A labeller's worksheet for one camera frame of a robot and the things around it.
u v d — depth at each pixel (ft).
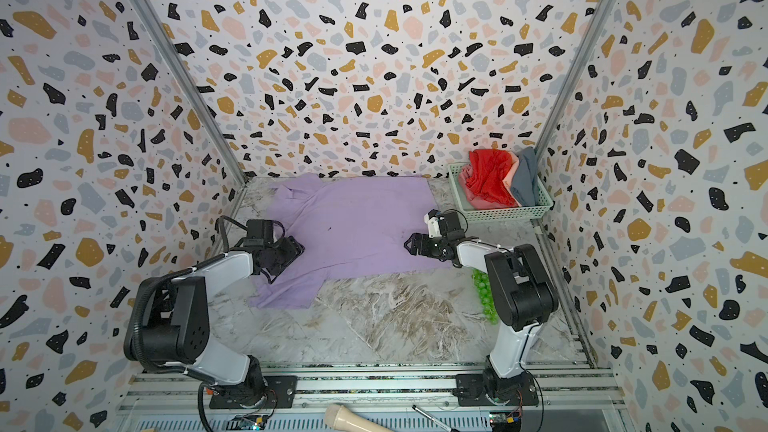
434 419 2.30
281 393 2.45
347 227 3.51
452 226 2.61
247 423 2.30
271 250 2.72
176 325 1.47
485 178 3.60
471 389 2.44
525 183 3.57
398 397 2.40
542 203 3.58
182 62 2.86
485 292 2.88
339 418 2.20
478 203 3.65
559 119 3.34
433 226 3.00
